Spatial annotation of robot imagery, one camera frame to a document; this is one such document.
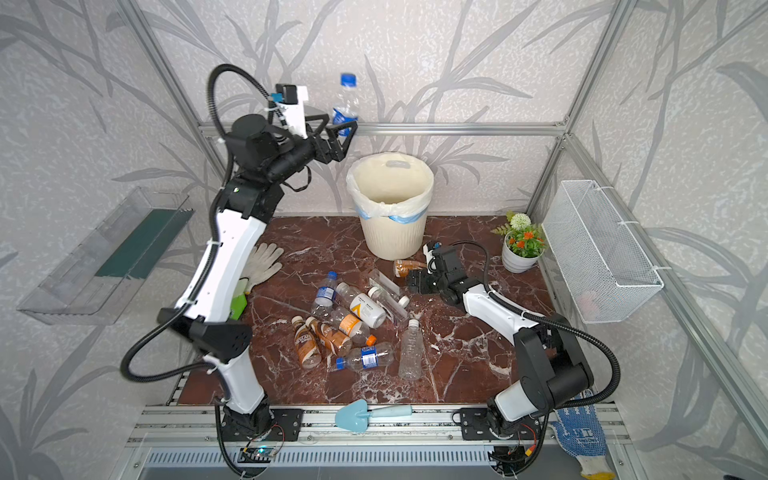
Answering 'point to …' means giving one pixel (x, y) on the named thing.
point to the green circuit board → (261, 454)
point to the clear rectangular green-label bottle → (386, 292)
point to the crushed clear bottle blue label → (367, 357)
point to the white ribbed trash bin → (387, 239)
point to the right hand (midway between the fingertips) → (419, 268)
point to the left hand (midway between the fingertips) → (343, 110)
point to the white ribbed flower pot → (516, 263)
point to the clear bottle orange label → (348, 324)
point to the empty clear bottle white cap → (411, 352)
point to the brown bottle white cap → (306, 345)
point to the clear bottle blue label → (323, 304)
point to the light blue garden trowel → (354, 415)
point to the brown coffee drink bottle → (403, 266)
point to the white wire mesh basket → (608, 271)
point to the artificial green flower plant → (525, 238)
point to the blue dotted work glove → (578, 430)
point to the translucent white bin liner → (390, 184)
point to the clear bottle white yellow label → (362, 305)
